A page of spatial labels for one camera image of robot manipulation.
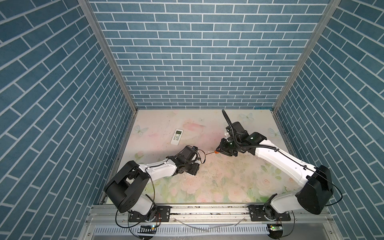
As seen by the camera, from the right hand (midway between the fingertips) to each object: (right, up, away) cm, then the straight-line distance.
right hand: (214, 148), depth 79 cm
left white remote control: (-24, +4, +23) cm, 33 cm away
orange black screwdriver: (+1, -2, +2) cm, 3 cm away
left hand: (-10, -13, +10) cm, 20 cm away
